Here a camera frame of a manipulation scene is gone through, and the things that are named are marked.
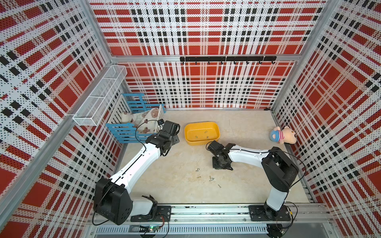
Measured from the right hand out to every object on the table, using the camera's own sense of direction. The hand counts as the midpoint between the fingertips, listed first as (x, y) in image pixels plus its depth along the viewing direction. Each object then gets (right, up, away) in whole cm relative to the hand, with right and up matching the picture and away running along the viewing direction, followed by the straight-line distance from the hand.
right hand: (219, 166), depth 90 cm
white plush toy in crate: (-52, +28, +15) cm, 60 cm away
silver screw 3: (-14, +16, +15) cm, 26 cm away
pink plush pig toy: (+45, +18, +6) cm, 49 cm away
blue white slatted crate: (-62, +19, +10) cm, 66 cm away
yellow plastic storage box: (-11, +19, +18) cm, 28 cm away
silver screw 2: (-8, +20, +18) cm, 28 cm away
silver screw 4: (-13, -2, -1) cm, 14 cm away
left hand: (-27, +18, -6) cm, 33 cm away
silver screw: (-6, +16, +15) cm, 23 cm away
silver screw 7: (0, -10, -7) cm, 12 cm away
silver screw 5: (-12, -6, -3) cm, 14 cm away
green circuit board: (-34, -23, -21) cm, 46 cm away
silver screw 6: (-5, -6, -4) cm, 9 cm away
